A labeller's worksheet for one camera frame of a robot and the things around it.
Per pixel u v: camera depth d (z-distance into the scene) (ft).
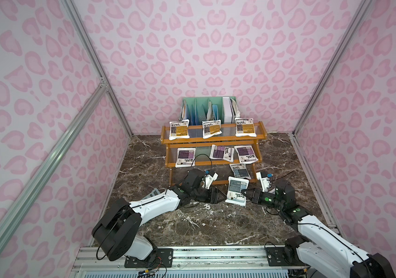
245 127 2.67
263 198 2.32
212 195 2.35
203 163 2.82
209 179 2.52
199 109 3.54
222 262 2.36
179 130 2.62
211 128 2.62
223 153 2.91
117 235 1.39
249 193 2.68
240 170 3.21
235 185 2.63
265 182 2.45
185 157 2.89
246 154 2.90
